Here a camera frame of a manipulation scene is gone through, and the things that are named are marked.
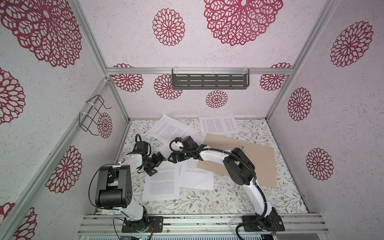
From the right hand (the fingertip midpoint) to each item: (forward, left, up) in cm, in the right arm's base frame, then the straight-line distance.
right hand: (171, 156), depth 95 cm
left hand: (-6, +5, -2) cm, 8 cm away
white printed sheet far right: (+32, -32, -4) cm, 46 cm away
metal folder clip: (+9, -46, 0) cm, 47 cm away
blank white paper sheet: (-11, -14, -6) cm, 18 cm away
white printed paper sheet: (+26, +6, -3) cm, 27 cm away
